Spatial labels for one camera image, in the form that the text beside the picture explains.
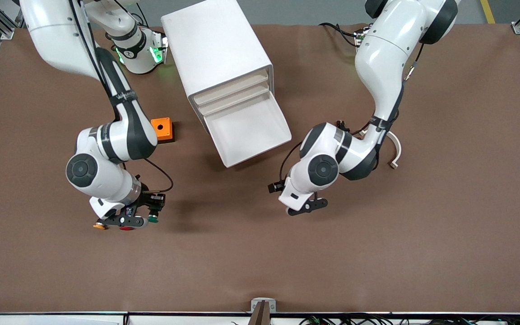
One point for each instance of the black perforated right camera mount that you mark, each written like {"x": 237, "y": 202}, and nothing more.
{"x": 129, "y": 221}

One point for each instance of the white curved bracket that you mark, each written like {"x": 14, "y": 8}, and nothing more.
{"x": 397, "y": 146}

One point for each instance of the red push button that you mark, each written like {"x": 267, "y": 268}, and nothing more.
{"x": 127, "y": 228}

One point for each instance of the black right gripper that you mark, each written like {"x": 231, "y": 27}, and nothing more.
{"x": 150, "y": 200}

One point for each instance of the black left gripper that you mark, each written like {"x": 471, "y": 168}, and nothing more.
{"x": 277, "y": 186}

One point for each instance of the grey metal clamp bracket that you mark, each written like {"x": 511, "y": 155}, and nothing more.
{"x": 254, "y": 304}

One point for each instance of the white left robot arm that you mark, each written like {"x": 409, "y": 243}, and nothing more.
{"x": 386, "y": 58}

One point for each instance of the green push button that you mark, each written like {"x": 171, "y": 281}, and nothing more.
{"x": 153, "y": 218}

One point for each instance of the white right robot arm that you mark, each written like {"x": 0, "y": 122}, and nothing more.
{"x": 124, "y": 131}

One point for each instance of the orange box with hole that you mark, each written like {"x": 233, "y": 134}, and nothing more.
{"x": 166, "y": 128}

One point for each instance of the black perforated left camera mount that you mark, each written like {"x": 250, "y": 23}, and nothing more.
{"x": 307, "y": 206}

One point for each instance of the yellow push button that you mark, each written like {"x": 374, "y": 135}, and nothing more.
{"x": 99, "y": 226}

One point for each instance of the dark tapered post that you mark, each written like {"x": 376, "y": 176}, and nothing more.
{"x": 261, "y": 316}

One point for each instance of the black perforated camera mount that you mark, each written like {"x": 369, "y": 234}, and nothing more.
{"x": 307, "y": 206}
{"x": 129, "y": 221}

